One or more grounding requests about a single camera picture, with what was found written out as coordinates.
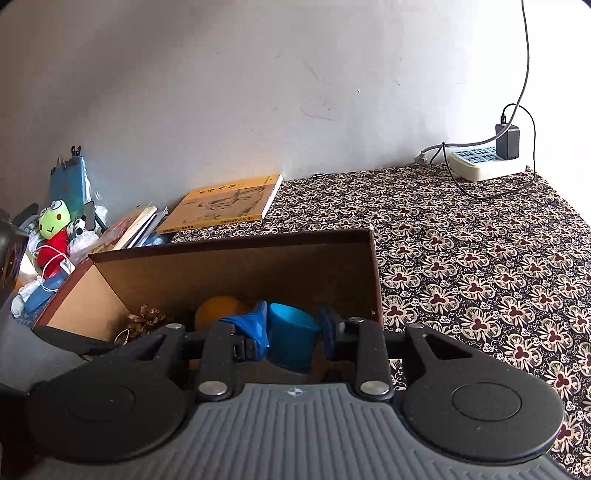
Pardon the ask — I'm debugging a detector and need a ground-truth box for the brown cardboard box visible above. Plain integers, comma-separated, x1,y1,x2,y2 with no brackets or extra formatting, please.
32,230,383,344

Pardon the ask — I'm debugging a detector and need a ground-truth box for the black charger cable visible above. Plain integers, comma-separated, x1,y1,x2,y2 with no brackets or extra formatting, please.
441,103,539,200

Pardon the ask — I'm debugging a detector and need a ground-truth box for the small panda plush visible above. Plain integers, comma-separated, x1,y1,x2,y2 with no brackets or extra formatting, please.
67,218,99,260

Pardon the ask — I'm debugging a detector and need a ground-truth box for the white cable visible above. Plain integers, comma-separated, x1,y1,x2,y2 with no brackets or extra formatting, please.
34,244,77,281

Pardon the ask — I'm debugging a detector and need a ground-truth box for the black power adapter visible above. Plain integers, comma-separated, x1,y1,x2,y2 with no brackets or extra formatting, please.
496,125,520,160

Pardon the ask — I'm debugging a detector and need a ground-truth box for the grey power strip cord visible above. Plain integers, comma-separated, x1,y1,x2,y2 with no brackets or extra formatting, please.
414,0,530,166

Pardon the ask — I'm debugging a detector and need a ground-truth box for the blue plastic cup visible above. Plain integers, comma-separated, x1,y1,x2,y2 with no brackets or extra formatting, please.
266,303,320,374

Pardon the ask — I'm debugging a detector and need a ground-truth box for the floral patterned tablecloth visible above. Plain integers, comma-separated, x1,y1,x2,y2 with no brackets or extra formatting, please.
175,165,590,479

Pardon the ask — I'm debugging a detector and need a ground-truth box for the pine cone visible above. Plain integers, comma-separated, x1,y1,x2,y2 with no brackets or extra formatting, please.
114,305,166,345

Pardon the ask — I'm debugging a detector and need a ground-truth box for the white power strip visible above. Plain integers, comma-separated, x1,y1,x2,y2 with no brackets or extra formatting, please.
448,147,526,182

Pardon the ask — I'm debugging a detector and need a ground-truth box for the brown wooden gourd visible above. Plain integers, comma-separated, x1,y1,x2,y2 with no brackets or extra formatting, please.
193,296,249,331

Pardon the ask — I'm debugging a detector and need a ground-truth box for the stack of books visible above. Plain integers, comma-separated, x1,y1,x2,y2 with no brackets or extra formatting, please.
90,204,168,254

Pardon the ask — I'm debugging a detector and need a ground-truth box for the yellow book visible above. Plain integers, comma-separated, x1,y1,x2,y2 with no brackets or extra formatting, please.
156,174,283,234

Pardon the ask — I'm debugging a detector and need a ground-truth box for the green frog plush toy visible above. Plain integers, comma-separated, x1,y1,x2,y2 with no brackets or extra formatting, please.
36,199,71,279

